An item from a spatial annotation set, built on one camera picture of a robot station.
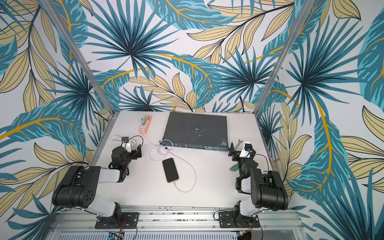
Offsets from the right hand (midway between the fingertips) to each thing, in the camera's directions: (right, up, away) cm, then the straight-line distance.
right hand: (231, 143), depth 87 cm
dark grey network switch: (-16, +6, +17) cm, 24 cm away
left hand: (-60, -2, +7) cm, 60 cm away
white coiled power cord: (-74, +2, +14) cm, 75 cm away
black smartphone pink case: (-36, -17, +4) cm, 40 cm away
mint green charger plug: (-59, +14, +21) cm, 64 cm away
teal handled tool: (+3, -16, +4) cm, 16 cm away
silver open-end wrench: (+10, -1, +18) cm, 20 cm away
